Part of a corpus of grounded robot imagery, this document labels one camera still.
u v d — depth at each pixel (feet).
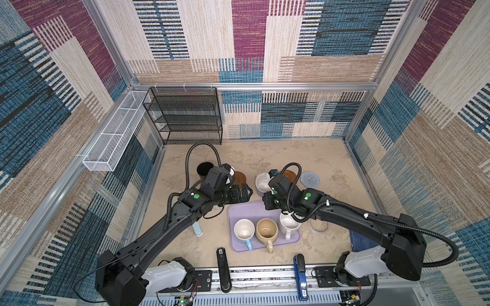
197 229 2.73
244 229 2.73
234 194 2.18
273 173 2.38
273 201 2.24
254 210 3.08
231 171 2.35
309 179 3.35
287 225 2.55
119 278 1.22
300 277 2.34
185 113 3.55
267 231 2.79
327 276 2.43
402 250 1.28
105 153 3.01
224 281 2.30
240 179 3.35
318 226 2.83
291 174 3.39
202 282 2.40
